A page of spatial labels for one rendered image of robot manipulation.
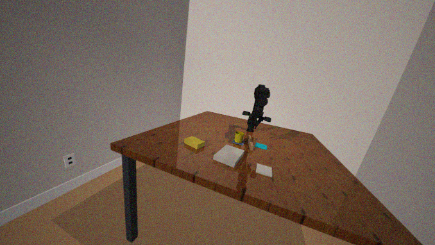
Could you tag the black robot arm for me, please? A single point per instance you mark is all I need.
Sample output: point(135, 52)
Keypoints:
point(261, 94)

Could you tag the yellow rectangular block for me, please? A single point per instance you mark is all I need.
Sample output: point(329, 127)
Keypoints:
point(194, 142)

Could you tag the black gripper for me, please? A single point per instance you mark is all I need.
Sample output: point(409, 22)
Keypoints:
point(268, 119)

